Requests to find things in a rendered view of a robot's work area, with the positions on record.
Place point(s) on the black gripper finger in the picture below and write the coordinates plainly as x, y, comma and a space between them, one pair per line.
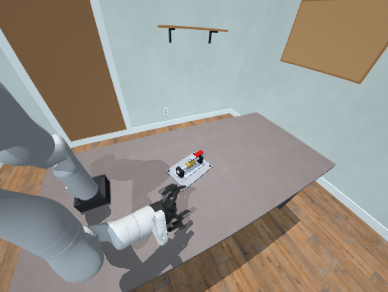
170, 188
174, 225

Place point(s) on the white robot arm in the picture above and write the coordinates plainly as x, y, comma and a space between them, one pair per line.
47, 228

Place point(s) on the ball valve with red lever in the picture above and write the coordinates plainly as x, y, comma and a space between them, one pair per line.
194, 163

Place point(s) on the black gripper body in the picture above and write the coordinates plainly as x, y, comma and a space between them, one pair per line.
163, 205

